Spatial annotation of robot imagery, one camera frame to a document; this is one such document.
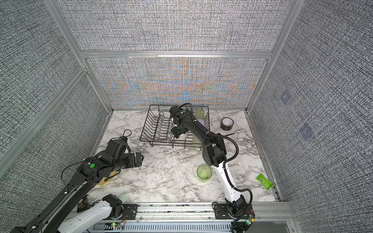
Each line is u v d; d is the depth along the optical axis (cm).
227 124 109
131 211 73
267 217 75
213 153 60
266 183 82
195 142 90
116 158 55
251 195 73
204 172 86
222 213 73
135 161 65
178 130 87
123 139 65
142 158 72
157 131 100
